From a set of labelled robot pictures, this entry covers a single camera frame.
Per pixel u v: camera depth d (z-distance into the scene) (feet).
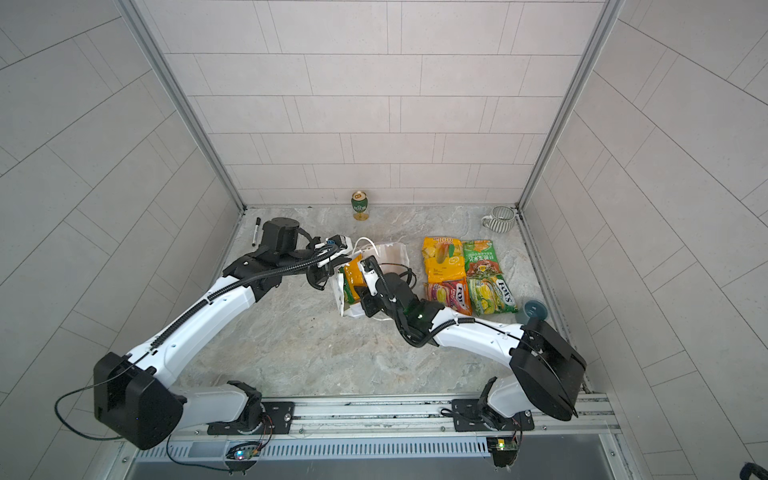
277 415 2.33
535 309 2.71
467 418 2.33
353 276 2.65
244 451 2.11
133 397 1.23
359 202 3.45
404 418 2.37
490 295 2.92
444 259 3.16
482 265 3.24
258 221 3.66
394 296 1.88
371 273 2.19
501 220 3.40
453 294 2.95
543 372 1.35
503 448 2.23
